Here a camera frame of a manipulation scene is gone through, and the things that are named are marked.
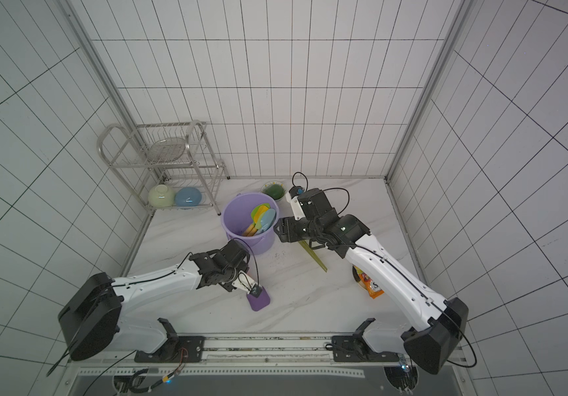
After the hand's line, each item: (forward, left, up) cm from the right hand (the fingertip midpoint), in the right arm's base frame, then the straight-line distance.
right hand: (273, 228), depth 72 cm
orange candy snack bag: (-5, -32, -25) cm, 41 cm away
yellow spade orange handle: (+14, +9, -16) cm, 22 cm away
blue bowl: (+25, +40, -17) cm, 50 cm away
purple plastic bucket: (+16, +12, -17) cm, 26 cm away
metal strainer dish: (+32, +45, +2) cm, 56 cm away
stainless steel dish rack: (+42, +56, -16) cm, 72 cm away
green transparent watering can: (+4, -12, -21) cm, 25 cm away
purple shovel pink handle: (-14, +5, -24) cm, 28 cm away
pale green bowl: (+23, +51, -15) cm, 58 cm away
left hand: (-4, +15, -22) cm, 27 cm away
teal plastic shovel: (+13, +5, -15) cm, 20 cm away
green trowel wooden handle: (+11, +12, -19) cm, 25 cm away
